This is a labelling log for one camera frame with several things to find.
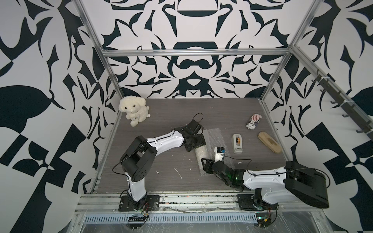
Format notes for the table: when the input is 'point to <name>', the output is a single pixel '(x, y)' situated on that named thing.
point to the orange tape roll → (239, 140)
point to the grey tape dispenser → (236, 143)
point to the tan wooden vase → (270, 141)
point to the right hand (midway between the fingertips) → (202, 159)
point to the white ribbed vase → (201, 152)
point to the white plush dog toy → (135, 108)
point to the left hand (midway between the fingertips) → (201, 142)
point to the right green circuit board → (262, 219)
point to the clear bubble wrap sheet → (213, 138)
